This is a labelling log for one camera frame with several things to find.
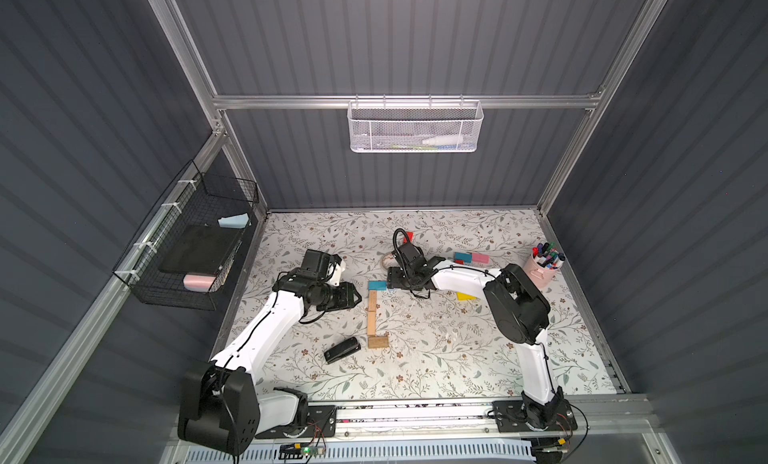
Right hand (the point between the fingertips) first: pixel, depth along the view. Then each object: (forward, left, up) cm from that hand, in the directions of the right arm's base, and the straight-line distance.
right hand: (392, 282), depth 97 cm
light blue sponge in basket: (+4, +43, +25) cm, 50 cm away
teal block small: (+12, -25, -2) cm, 27 cm away
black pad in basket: (-9, +46, +30) cm, 55 cm away
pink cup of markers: (+2, -47, +9) cm, 48 cm away
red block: (+22, -7, -2) cm, 23 cm away
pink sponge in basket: (-17, +43, +28) cm, 54 cm away
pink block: (+12, -30, -2) cm, 32 cm away
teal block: (-1, +4, 0) cm, 4 cm away
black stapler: (-22, +14, 0) cm, 26 cm away
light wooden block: (-5, +6, -2) cm, 9 cm away
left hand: (-12, +10, +10) cm, 18 cm away
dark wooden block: (-19, +4, -2) cm, 19 cm away
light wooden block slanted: (-13, +6, -3) cm, 15 cm away
